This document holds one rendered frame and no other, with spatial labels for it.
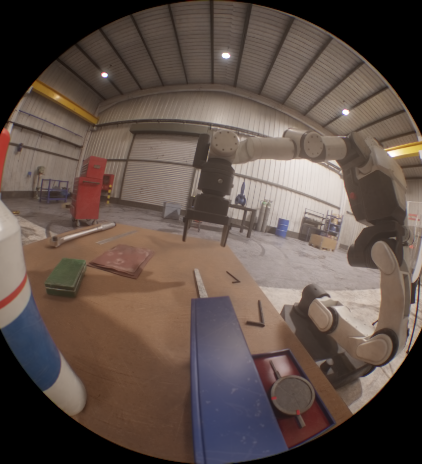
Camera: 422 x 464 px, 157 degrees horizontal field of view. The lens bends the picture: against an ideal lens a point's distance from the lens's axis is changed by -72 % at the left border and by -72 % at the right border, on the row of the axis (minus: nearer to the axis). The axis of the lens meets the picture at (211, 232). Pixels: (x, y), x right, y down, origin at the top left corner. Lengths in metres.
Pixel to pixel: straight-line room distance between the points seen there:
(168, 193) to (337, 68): 10.50
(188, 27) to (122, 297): 8.83
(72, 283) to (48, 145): 10.81
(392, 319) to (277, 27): 8.31
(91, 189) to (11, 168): 7.74
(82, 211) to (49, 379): 2.85
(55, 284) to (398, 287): 0.88
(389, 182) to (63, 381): 0.86
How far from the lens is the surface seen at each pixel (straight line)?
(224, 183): 0.37
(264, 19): 8.16
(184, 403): 0.21
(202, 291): 0.37
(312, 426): 0.25
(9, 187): 10.09
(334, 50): 8.52
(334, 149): 0.59
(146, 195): 8.51
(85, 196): 2.92
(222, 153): 0.37
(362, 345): 0.70
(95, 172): 2.95
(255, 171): 8.28
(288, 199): 8.81
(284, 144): 0.47
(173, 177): 8.13
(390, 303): 0.69
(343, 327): 0.81
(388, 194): 0.71
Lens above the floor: 0.67
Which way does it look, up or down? 9 degrees down
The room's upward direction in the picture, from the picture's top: 11 degrees clockwise
